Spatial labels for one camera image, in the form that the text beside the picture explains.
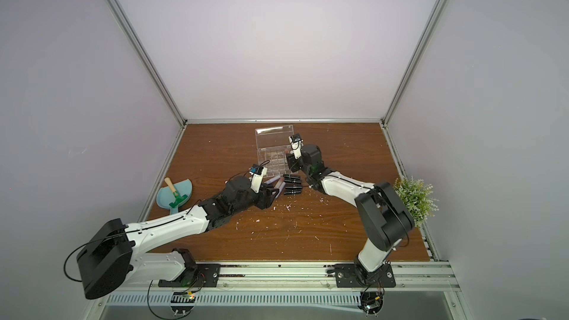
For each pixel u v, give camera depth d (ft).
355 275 2.17
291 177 3.20
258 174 2.34
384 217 1.49
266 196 2.33
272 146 3.23
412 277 2.43
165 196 3.05
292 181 3.11
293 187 3.04
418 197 2.38
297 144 2.53
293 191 3.02
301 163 2.54
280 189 3.08
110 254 1.35
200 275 2.38
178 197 3.00
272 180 3.10
